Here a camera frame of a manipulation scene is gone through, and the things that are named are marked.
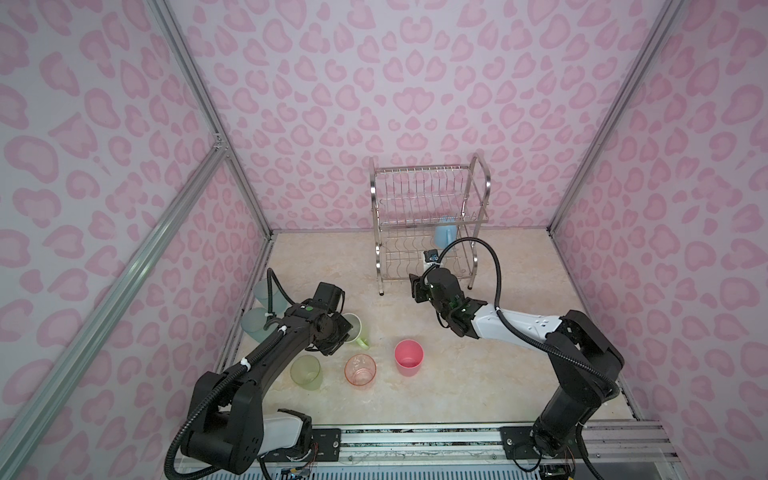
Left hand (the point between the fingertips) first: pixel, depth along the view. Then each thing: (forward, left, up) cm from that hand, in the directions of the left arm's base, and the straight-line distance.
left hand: (351, 331), depth 85 cm
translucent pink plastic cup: (-9, -2, -6) cm, 11 cm away
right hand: (+15, -20, +8) cm, 26 cm away
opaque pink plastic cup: (-6, -16, -5) cm, 18 cm away
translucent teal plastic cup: (+5, +18, +10) cm, 21 cm away
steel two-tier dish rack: (+49, -26, -1) cm, 56 cm away
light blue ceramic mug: (+31, -30, +6) cm, 44 cm away
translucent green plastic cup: (-9, +12, -5) cm, 16 cm away
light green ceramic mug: (-2, -2, +3) cm, 4 cm away
